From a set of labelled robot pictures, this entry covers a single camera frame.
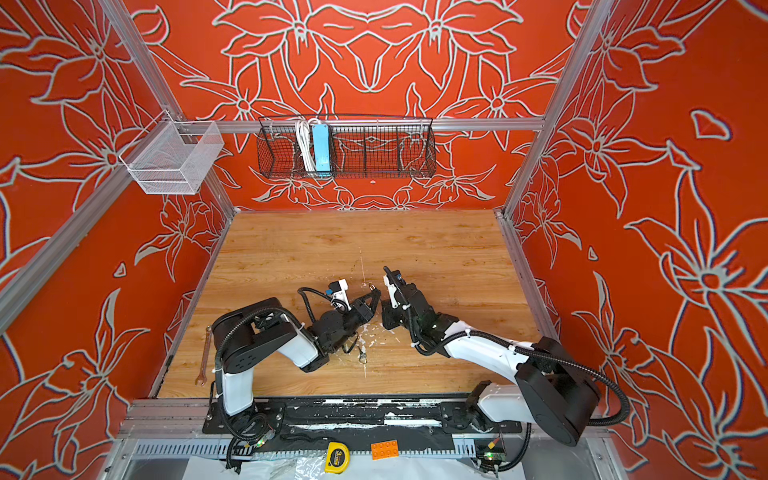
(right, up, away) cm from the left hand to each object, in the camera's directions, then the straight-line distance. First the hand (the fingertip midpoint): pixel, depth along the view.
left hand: (383, 295), depth 83 cm
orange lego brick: (0, -34, -15) cm, 37 cm away
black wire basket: (-12, +47, +16) cm, 52 cm away
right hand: (-2, -2, +1) cm, 3 cm away
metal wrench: (-51, -23, -2) cm, 55 cm away
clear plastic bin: (-67, +42, +9) cm, 79 cm away
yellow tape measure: (-11, -34, -17) cm, 39 cm away
